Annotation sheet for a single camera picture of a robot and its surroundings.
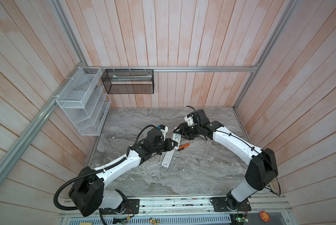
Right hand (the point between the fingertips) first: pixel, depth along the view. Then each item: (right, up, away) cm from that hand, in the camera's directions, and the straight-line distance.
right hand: (175, 132), depth 81 cm
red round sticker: (+45, -42, -11) cm, 63 cm away
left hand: (0, -7, -4) cm, 8 cm away
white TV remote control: (-5, -17, +8) cm, 20 cm away
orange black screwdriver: (+6, -11, +13) cm, 18 cm away
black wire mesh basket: (-33, +37, +22) cm, 55 cm away
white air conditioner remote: (+1, -3, -2) cm, 3 cm away
